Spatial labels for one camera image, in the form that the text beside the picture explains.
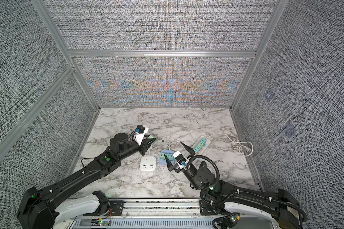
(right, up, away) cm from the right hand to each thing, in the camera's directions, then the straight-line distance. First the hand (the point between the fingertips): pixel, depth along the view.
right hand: (176, 146), depth 66 cm
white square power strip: (-16, -14, +19) cm, 29 cm away
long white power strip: (+19, -6, +27) cm, 34 cm away
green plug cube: (-12, +4, +6) cm, 14 cm away
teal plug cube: (+19, -1, +26) cm, 32 cm away
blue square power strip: (-7, -14, +23) cm, 28 cm away
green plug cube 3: (+16, -3, +24) cm, 29 cm away
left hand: (-10, +4, +8) cm, 13 cm away
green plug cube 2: (-8, -9, +19) cm, 23 cm away
